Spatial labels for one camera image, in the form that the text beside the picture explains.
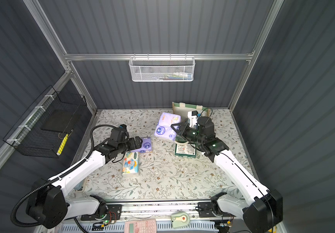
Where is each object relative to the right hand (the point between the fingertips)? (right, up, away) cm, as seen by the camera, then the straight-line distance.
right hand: (174, 127), depth 70 cm
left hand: (-21, -10, +13) cm, 27 cm away
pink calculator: (-16, -47, -2) cm, 50 cm away
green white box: (+8, -16, +21) cm, 27 cm away
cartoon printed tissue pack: (-25, -22, +14) cm, 36 cm away
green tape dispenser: (+3, -42, -5) cm, 42 cm away
